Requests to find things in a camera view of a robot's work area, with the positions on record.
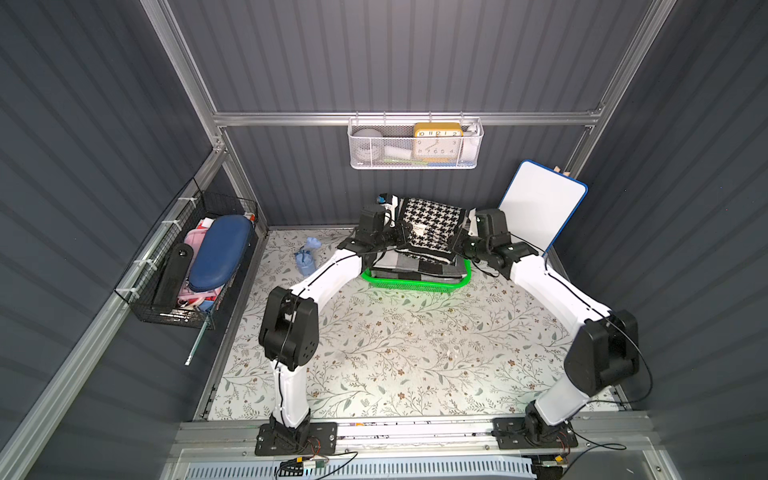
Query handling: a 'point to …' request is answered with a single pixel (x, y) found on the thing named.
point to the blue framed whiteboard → (537, 203)
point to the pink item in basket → (188, 296)
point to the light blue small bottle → (305, 258)
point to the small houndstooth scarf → (433, 229)
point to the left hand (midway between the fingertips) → (417, 227)
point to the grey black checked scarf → (389, 264)
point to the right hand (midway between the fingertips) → (456, 236)
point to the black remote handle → (174, 277)
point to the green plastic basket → (417, 286)
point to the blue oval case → (225, 244)
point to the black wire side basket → (140, 289)
